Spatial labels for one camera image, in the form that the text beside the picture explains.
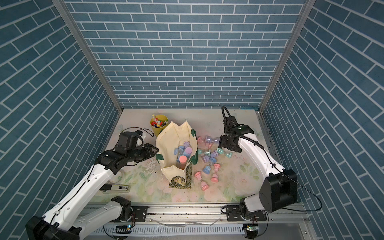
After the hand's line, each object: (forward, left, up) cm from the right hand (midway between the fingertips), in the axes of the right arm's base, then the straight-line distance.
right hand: (228, 146), depth 84 cm
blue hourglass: (0, +29, -9) cm, 30 cm away
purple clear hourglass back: (+11, +11, -10) cm, 18 cm away
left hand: (-9, +35, +5) cm, 37 cm away
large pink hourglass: (-8, +25, -4) cm, 27 cm away
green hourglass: (+3, +3, -11) cm, 12 cm away
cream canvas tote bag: (+3, +32, -10) cm, 34 cm away
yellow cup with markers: (+14, +44, 0) cm, 46 cm away
